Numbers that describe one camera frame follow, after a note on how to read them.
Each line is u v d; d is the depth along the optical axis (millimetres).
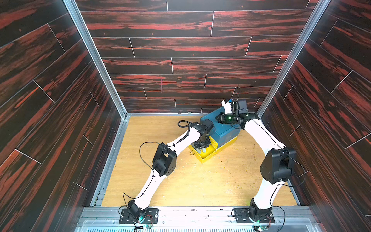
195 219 738
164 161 602
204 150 931
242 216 733
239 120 650
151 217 719
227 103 799
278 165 487
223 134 819
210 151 972
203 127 704
